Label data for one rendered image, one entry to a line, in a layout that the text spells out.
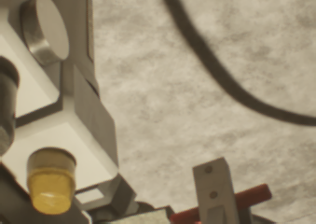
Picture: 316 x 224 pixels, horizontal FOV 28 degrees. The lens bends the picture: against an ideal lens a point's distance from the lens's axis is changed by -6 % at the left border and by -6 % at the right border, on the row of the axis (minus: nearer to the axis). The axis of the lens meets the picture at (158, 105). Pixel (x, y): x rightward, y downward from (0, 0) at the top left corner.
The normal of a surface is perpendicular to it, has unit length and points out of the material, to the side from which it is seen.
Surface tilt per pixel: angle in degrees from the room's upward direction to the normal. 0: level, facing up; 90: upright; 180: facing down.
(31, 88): 0
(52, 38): 90
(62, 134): 0
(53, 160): 90
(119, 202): 60
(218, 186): 90
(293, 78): 0
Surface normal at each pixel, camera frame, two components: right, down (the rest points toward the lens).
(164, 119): 0.11, 0.73
